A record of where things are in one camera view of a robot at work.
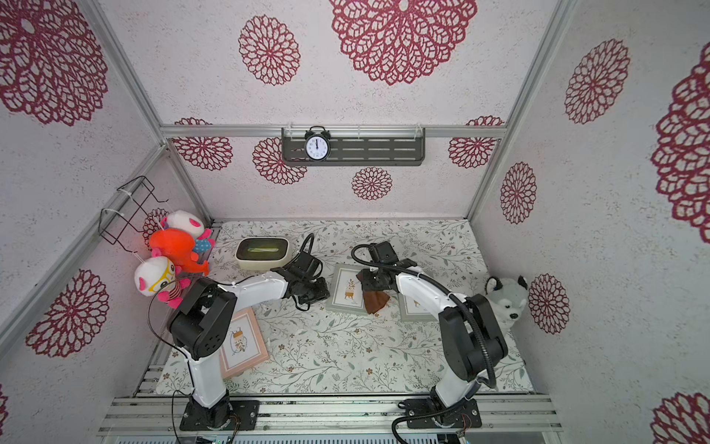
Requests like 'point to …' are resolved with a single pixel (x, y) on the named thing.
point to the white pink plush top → (180, 219)
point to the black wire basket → (128, 211)
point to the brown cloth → (374, 301)
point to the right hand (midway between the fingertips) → (364, 278)
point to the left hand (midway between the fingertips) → (328, 295)
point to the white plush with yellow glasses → (158, 277)
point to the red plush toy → (177, 245)
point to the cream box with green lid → (262, 252)
